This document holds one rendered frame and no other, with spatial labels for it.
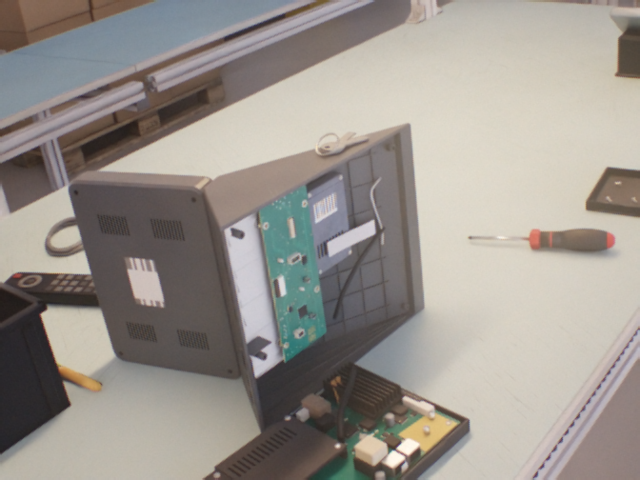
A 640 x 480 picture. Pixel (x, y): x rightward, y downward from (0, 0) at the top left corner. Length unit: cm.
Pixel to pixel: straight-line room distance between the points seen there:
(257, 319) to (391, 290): 19
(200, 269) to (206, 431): 15
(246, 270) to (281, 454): 15
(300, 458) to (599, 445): 160
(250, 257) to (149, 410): 20
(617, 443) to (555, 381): 146
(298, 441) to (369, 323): 20
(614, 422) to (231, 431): 164
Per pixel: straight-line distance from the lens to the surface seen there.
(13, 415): 83
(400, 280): 87
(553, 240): 99
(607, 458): 221
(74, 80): 231
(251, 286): 72
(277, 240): 72
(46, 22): 422
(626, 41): 158
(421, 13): 206
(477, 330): 87
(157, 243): 79
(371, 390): 75
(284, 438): 72
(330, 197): 77
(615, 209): 109
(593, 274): 96
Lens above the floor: 149
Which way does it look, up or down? 28 degrees down
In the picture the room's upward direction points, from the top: 8 degrees counter-clockwise
